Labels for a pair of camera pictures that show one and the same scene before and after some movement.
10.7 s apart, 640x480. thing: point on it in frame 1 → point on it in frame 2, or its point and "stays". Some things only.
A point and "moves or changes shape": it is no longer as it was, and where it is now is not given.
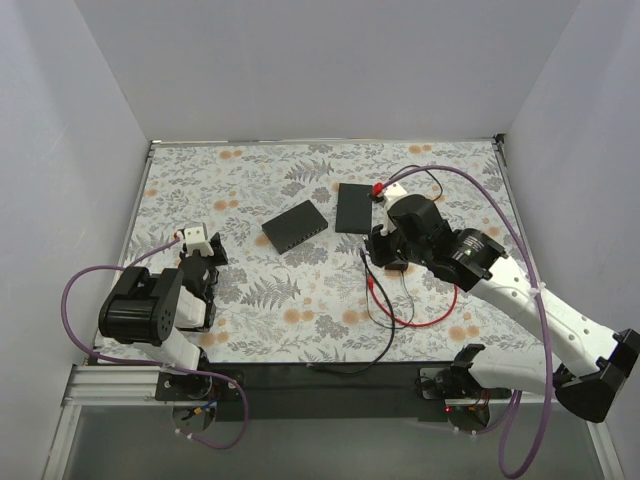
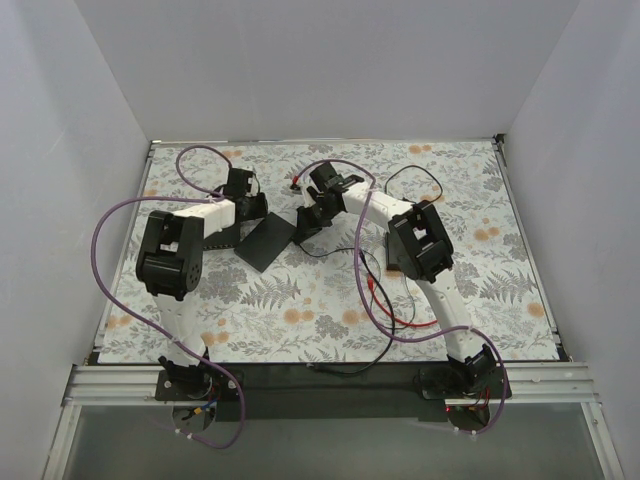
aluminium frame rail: [128, 383] stays
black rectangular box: [354, 208] moves or changes shape
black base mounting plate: [332, 391] stays
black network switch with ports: [294, 226] → [228, 238]
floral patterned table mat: [293, 219] stays
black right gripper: [379, 249] → [310, 220]
